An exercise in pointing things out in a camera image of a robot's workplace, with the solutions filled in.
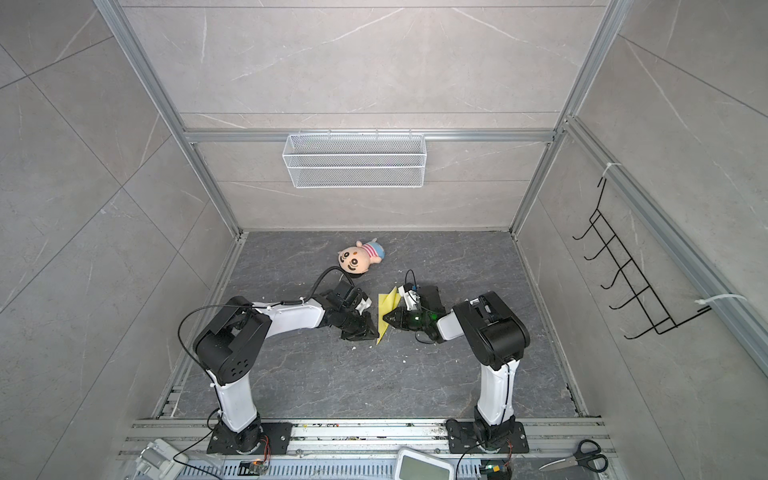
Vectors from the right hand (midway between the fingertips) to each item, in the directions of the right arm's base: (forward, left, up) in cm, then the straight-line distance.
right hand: (385, 316), depth 95 cm
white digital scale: (-40, -6, +5) cm, 41 cm away
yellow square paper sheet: (+5, 0, +1) cm, 5 cm away
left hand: (-6, +2, +2) cm, 6 cm away
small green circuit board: (-40, -26, -2) cm, 48 cm away
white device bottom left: (-38, +53, +3) cm, 65 cm away
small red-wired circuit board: (-39, +31, +1) cm, 50 cm away
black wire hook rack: (-7, -57, +33) cm, 66 cm away
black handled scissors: (-38, -49, 0) cm, 62 cm away
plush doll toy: (+18, +9, +8) cm, 22 cm away
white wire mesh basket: (+43, +8, +30) cm, 54 cm away
